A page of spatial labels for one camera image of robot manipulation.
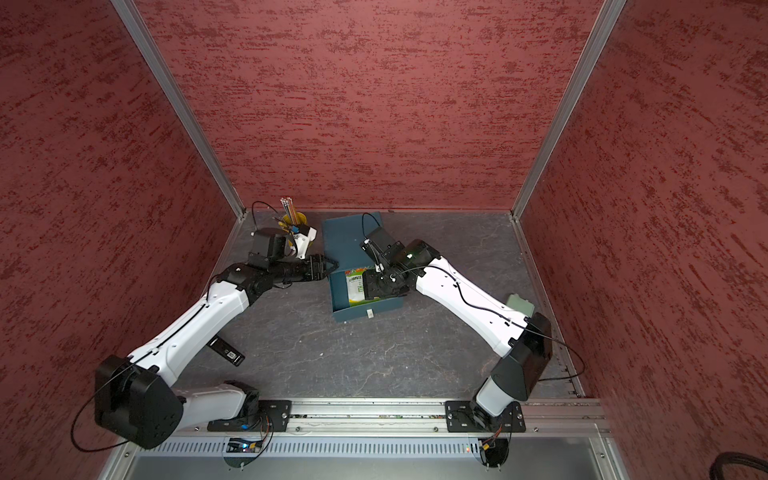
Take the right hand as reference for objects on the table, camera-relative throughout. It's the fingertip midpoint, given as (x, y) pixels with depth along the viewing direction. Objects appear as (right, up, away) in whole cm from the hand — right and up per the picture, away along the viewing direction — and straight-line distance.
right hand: (377, 296), depth 75 cm
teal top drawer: (-8, -3, -4) cm, 10 cm away
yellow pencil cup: (-30, +22, +31) cm, 48 cm away
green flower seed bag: (-6, +1, +6) cm, 9 cm away
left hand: (-13, +6, +4) cm, 15 cm away
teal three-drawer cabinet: (-10, +15, +8) cm, 20 cm away
